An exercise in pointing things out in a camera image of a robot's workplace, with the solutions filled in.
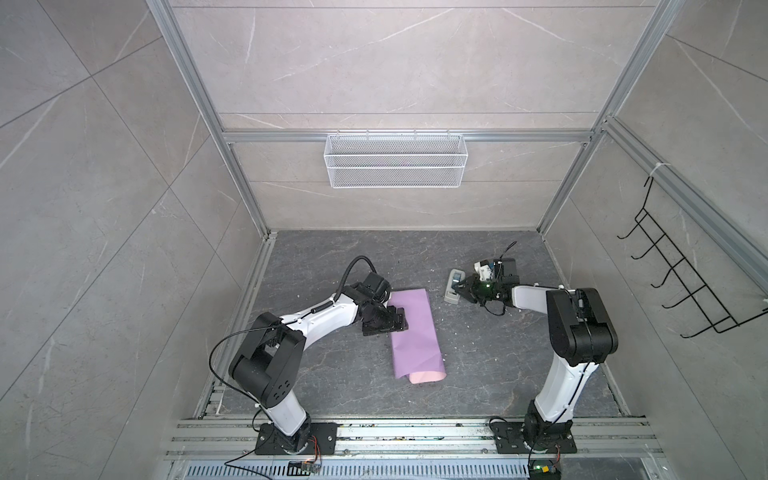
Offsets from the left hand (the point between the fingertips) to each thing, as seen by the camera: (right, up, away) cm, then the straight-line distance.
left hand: (397, 322), depth 88 cm
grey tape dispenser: (+18, +7, +10) cm, 22 cm away
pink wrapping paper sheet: (+5, -6, -7) cm, 11 cm away
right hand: (+19, +10, +11) cm, 24 cm away
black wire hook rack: (+66, +10, -26) cm, 71 cm away
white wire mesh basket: (0, +53, +13) cm, 54 cm away
